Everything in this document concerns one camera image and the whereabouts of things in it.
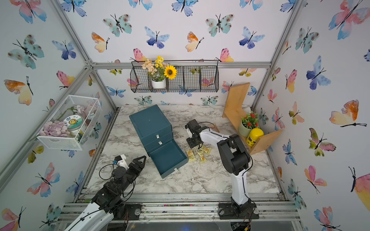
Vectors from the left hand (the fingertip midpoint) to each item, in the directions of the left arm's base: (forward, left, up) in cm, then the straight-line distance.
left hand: (146, 158), depth 80 cm
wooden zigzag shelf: (+37, -56, -4) cm, 67 cm away
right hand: (+17, -27, -9) cm, 33 cm away
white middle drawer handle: (+10, -6, 0) cm, 12 cm away
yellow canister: (+10, -61, +5) cm, 62 cm away
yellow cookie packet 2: (+5, -31, -9) cm, 33 cm away
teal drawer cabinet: (+13, -4, +10) cm, 17 cm away
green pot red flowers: (+18, -59, +7) cm, 62 cm away
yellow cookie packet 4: (+7, -29, -9) cm, 31 cm away
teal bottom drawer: (+6, -10, -12) cm, 17 cm away
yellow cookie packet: (+6, -25, -9) cm, 27 cm away
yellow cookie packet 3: (+10, -35, -10) cm, 38 cm away
